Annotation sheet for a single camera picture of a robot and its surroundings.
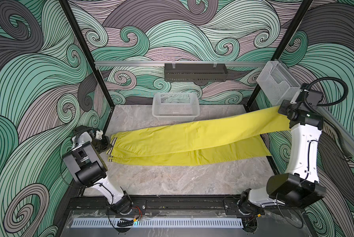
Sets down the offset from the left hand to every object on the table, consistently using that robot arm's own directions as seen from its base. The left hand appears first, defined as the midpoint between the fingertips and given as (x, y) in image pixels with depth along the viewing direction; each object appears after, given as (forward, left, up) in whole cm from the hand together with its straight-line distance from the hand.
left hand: (109, 145), depth 89 cm
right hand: (+5, -96, +31) cm, 101 cm away
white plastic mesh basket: (+38, -41, -6) cm, 57 cm away
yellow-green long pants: (-2, -54, +7) cm, 54 cm away
